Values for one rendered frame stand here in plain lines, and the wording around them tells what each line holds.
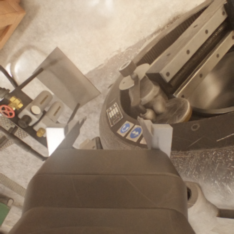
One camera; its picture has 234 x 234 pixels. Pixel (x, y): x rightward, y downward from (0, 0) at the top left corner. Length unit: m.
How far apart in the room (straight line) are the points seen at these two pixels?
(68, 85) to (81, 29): 0.40
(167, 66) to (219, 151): 0.24
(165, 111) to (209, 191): 0.22
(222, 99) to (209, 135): 0.50
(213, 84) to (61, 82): 0.97
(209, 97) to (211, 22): 0.28
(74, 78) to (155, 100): 0.90
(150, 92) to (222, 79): 0.35
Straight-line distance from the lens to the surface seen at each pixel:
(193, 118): 0.45
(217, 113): 0.44
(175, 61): 0.42
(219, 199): 0.22
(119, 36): 1.07
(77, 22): 1.11
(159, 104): 0.38
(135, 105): 0.35
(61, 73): 1.24
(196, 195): 0.21
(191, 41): 0.45
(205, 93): 0.67
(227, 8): 0.55
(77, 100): 1.31
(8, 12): 1.08
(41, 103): 0.97
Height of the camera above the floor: 1.04
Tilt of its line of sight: 51 degrees down
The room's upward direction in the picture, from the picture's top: 169 degrees counter-clockwise
